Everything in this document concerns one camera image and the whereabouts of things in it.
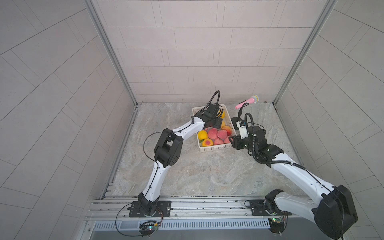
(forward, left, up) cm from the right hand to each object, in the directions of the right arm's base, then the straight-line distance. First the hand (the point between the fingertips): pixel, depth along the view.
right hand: (231, 136), depth 82 cm
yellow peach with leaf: (+2, +14, -7) cm, 16 cm away
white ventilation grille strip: (-36, +51, -14) cm, 64 cm away
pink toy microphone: (+21, -17, +8) cm, 28 cm away
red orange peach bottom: (+10, -1, -7) cm, 12 cm away
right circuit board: (-39, -16, -16) cm, 45 cm away
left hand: (+17, +4, -6) cm, 18 cm away
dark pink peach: (+5, +4, -5) cm, 8 cm away
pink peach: (+8, +10, -7) cm, 14 cm away
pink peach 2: (+2, +7, -8) cm, 11 cm away
